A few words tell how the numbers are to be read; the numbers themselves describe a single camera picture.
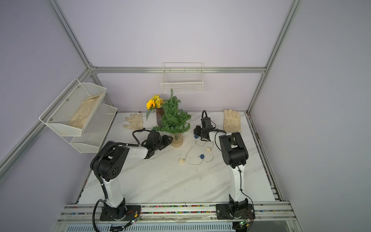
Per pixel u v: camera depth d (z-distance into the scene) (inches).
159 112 39.5
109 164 20.3
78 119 29.6
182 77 37.4
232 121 45.1
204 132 33.2
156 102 36.5
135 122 45.1
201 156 36.9
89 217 28.8
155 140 31.7
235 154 22.6
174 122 30.7
